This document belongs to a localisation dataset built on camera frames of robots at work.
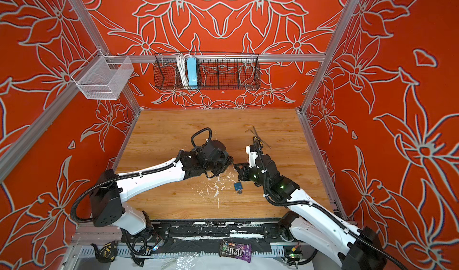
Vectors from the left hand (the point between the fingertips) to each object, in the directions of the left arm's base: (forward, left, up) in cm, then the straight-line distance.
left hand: (236, 158), depth 76 cm
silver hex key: (+31, -7, -18) cm, 37 cm away
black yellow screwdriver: (+20, -11, -16) cm, 28 cm away
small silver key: (-9, -2, -17) cm, 19 cm away
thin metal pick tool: (+24, -14, -17) cm, 32 cm away
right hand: (-4, +2, -1) cm, 4 cm away
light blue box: (+39, +24, +17) cm, 49 cm away
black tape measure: (-36, +48, -15) cm, 62 cm away
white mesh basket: (+37, +72, +14) cm, 82 cm away
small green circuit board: (-32, -25, -18) cm, 44 cm away
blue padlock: (-6, -1, -17) cm, 18 cm away
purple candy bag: (-32, -3, -16) cm, 36 cm away
